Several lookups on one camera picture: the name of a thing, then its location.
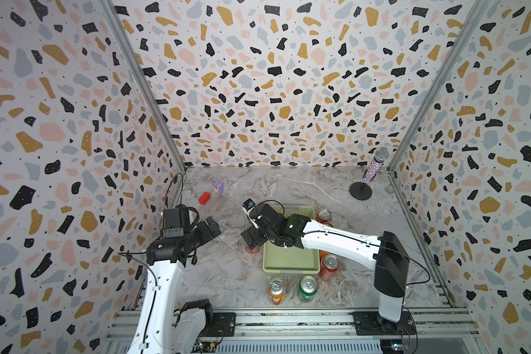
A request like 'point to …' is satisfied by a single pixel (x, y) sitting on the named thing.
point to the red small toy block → (204, 198)
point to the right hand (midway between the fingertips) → (252, 227)
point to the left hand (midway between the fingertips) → (209, 229)
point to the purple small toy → (220, 186)
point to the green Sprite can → (307, 288)
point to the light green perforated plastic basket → (293, 259)
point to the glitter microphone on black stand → (363, 191)
